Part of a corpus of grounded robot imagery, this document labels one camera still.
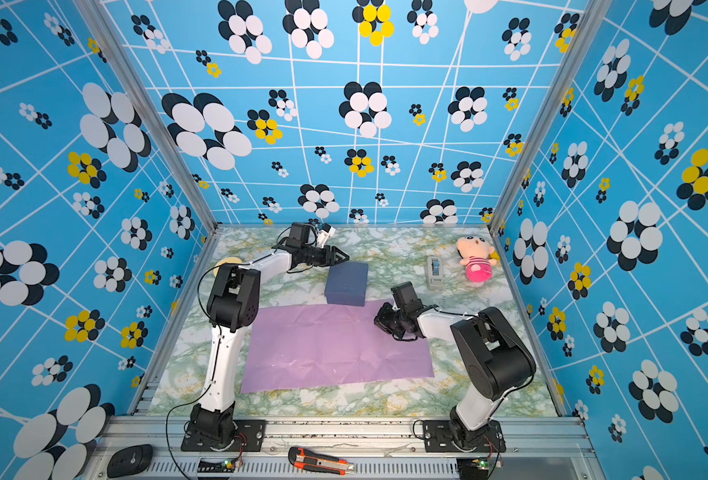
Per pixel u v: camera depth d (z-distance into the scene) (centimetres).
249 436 74
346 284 96
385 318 84
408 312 75
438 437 73
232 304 63
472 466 70
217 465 72
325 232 99
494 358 47
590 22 69
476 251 103
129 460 68
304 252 91
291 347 93
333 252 96
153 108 87
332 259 96
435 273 102
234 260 108
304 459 70
